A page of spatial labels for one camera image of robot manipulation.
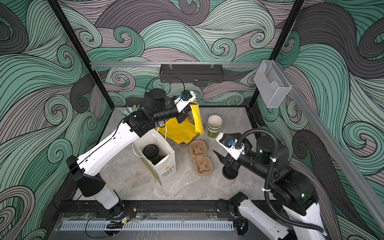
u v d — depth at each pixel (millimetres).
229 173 840
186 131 1003
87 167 417
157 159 775
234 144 403
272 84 795
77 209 744
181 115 554
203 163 872
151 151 802
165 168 711
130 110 914
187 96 511
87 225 692
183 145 928
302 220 321
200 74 952
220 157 474
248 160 423
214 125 895
